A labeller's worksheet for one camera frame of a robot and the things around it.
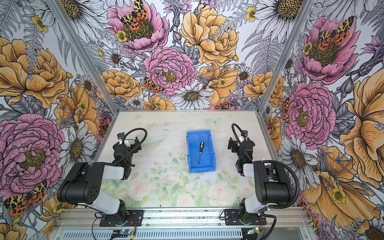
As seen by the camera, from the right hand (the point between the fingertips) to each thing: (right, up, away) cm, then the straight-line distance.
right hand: (238, 141), depth 94 cm
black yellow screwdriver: (-22, -4, +5) cm, 23 cm away
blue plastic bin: (-19, -13, +2) cm, 23 cm away
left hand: (-67, 0, -1) cm, 67 cm away
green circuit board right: (+2, -39, -23) cm, 45 cm away
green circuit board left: (-61, -40, -24) cm, 77 cm away
